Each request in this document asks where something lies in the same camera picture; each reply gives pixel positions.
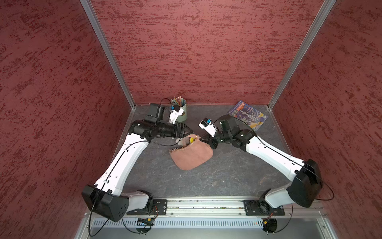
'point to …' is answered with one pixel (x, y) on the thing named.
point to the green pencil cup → (183, 117)
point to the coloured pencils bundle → (177, 100)
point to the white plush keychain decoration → (183, 142)
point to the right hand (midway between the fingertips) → (201, 141)
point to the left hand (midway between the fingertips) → (186, 135)
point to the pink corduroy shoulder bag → (192, 155)
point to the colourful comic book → (251, 116)
